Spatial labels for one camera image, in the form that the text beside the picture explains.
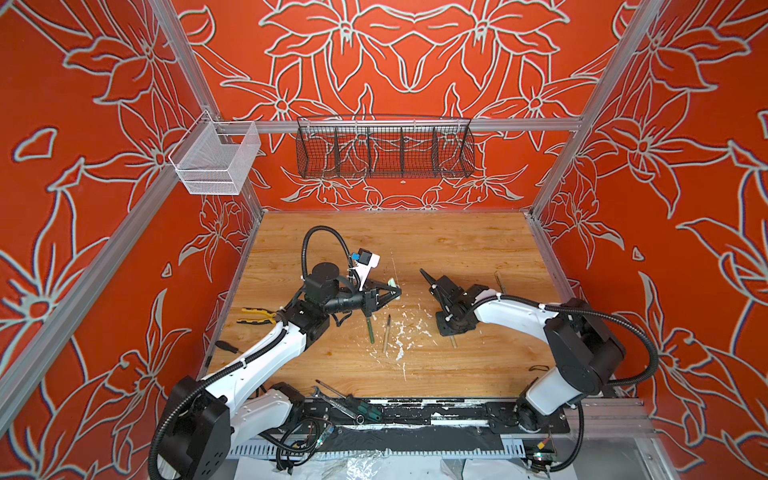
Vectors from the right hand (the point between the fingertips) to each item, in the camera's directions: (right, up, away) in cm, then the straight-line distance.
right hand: (441, 327), depth 89 cm
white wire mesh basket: (-72, +53, +4) cm, 90 cm away
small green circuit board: (+20, -24, -21) cm, 38 cm away
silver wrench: (-24, -18, -16) cm, 34 cm away
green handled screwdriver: (-24, -15, -16) cm, 32 cm away
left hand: (-14, +15, -19) cm, 28 cm away
